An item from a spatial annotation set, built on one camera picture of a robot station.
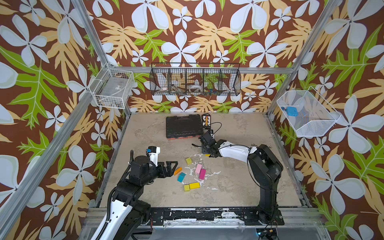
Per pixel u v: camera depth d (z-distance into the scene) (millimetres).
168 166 638
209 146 753
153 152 651
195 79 984
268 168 504
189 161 908
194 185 846
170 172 630
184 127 1088
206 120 1147
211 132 862
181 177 865
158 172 635
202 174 884
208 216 750
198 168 906
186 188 819
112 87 861
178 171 882
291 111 861
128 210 488
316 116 770
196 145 1003
